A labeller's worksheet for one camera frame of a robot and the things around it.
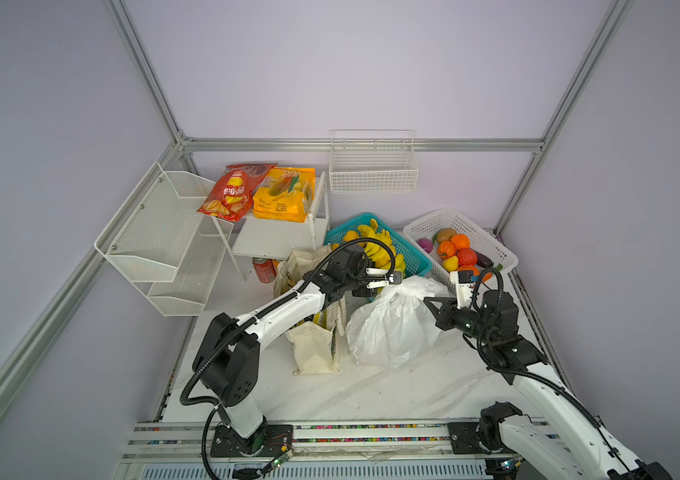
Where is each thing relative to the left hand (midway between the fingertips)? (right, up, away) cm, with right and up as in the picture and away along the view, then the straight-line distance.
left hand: (375, 268), depth 84 cm
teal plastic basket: (+16, +1, +20) cm, 25 cm away
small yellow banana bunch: (+1, +5, +17) cm, 18 cm away
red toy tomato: (+35, +4, +21) cm, 41 cm away
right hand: (+12, -8, -8) cm, 17 cm away
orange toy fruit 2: (+37, -2, +18) cm, 41 cm away
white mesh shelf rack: (-60, +5, +2) cm, 60 cm away
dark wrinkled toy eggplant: (+41, +2, +23) cm, 47 cm away
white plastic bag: (+5, -16, -3) cm, 17 cm away
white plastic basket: (+41, +10, +24) cm, 49 cm away
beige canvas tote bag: (-17, -19, -8) cm, 27 cm away
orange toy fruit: (+34, +9, +26) cm, 44 cm away
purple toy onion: (+21, +8, +26) cm, 34 cm away
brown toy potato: (+30, +12, +31) cm, 45 cm away
